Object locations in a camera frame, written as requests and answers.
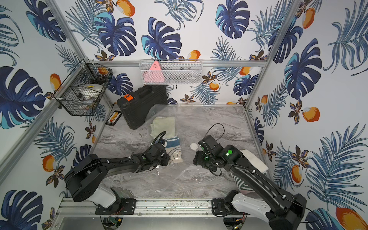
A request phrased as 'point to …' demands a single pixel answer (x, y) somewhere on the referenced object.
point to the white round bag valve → (194, 146)
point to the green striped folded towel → (240, 183)
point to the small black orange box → (114, 118)
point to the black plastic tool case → (137, 106)
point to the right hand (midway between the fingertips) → (198, 161)
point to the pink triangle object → (154, 75)
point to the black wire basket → (81, 91)
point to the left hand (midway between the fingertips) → (168, 156)
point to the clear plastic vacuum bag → (192, 122)
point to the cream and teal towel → (173, 147)
